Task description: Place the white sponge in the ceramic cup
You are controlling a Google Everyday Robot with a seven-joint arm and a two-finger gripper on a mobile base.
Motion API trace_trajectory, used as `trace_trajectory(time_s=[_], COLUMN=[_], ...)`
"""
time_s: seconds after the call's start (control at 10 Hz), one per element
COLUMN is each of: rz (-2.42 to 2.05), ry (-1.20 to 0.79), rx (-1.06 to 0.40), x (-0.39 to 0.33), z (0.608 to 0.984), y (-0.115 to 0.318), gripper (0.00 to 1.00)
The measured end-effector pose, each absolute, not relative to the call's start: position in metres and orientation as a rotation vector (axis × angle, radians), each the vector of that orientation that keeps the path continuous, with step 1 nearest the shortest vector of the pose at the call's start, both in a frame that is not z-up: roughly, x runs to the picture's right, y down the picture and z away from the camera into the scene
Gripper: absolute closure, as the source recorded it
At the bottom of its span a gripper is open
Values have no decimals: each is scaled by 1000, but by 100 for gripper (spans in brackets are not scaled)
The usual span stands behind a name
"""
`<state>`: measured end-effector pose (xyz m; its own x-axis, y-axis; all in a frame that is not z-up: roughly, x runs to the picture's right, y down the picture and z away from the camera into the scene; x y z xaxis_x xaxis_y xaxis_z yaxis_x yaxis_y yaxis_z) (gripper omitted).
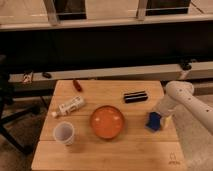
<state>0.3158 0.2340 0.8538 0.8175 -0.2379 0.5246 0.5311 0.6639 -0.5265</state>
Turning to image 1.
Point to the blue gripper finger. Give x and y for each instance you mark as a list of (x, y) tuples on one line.
[(154, 121)]

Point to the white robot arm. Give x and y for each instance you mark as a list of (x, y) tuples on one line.
[(179, 92)]

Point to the black rectangular case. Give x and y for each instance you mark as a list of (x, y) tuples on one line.
[(135, 97)]

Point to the orange bowl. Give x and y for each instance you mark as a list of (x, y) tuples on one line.
[(107, 122)]

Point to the white tube with cap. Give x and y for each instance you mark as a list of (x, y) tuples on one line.
[(69, 106)]

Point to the red marker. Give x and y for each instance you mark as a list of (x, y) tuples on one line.
[(77, 85)]

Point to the black office chair base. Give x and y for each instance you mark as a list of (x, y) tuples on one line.
[(6, 98)]

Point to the black clamp on rail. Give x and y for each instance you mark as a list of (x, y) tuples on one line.
[(186, 65)]

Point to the black knob on rail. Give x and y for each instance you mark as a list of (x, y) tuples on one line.
[(46, 75)]

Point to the metal rail beam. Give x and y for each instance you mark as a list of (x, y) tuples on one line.
[(199, 70)]

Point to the small clip on rail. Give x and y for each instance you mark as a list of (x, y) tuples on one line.
[(27, 78)]

